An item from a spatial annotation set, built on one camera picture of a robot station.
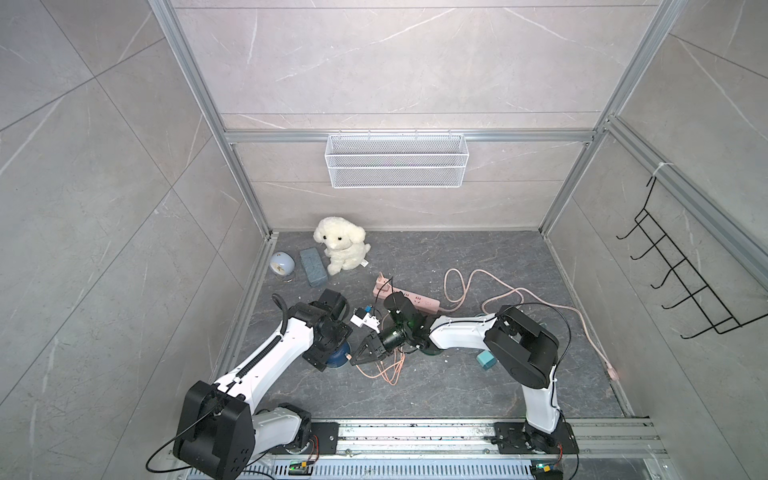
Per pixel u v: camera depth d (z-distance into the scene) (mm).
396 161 1005
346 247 980
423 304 953
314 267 1042
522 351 498
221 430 398
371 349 740
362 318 779
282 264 1009
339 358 766
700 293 633
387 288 991
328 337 658
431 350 680
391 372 769
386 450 729
